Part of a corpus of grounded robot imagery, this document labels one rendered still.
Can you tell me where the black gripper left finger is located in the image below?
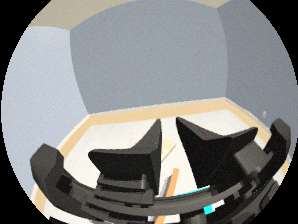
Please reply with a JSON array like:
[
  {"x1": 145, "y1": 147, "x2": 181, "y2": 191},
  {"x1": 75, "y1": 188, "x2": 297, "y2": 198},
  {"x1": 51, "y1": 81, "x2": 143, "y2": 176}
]
[{"x1": 88, "y1": 119, "x2": 162, "y2": 196}]

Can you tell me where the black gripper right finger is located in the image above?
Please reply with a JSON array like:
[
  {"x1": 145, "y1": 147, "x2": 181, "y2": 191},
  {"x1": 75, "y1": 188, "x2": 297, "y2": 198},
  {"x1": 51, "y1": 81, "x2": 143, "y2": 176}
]
[{"x1": 176, "y1": 116, "x2": 258, "y2": 189}]

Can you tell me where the orange wooden bar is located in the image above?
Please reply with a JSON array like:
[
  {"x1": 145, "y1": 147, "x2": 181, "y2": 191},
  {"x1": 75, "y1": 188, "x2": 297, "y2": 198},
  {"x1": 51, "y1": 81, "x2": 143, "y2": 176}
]
[{"x1": 156, "y1": 168, "x2": 180, "y2": 224}]

